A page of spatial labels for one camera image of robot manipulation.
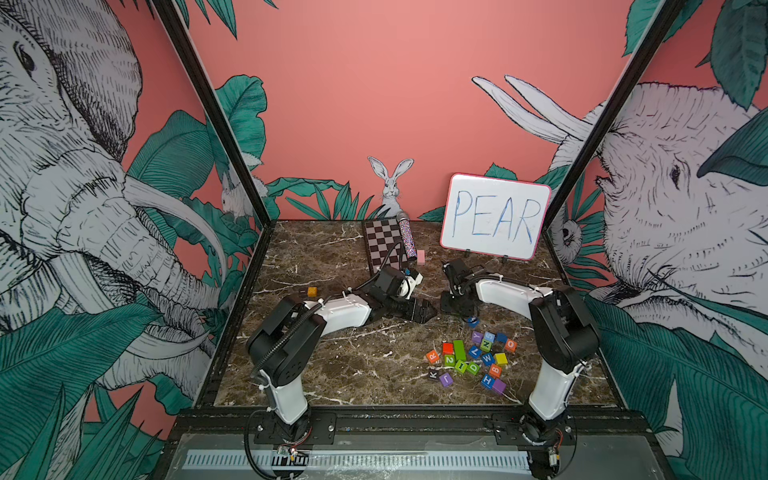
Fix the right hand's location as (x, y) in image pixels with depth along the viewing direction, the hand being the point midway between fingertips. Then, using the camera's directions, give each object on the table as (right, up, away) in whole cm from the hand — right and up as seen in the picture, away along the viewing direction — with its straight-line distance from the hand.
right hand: (442, 306), depth 96 cm
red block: (0, -11, -7) cm, 14 cm away
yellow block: (+15, -13, -11) cm, 23 cm away
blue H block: (+11, -18, -14) cm, 25 cm away
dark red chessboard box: (-19, +20, +15) cm, 31 cm away
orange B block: (+13, -16, -12) cm, 24 cm away
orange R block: (-4, -13, -10) cm, 17 cm away
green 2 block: (0, -13, -11) cm, 18 cm away
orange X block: (-43, +4, +3) cm, 44 cm away
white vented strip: (-24, -32, -25) cm, 48 cm away
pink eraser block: (-6, +16, +13) cm, 21 cm away
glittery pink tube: (-11, +24, +17) cm, 31 cm away
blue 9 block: (+9, -4, -4) cm, 11 cm away
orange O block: (+20, -10, -8) cm, 23 cm away
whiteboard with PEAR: (+21, +30, +9) cm, 38 cm away
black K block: (-5, -16, -14) cm, 22 cm away
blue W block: (+12, -14, -10) cm, 21 cm away
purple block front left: (-1, -18, -14) cm, 23 cm away
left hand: (-5, +1, -8) cm, 10 cm away
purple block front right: (+14, -19, -15) cm, 28 cm away
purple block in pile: (+10, -8, -6) cm, 14 cm away
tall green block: (+4, -12, -8) cm, 15 cm away
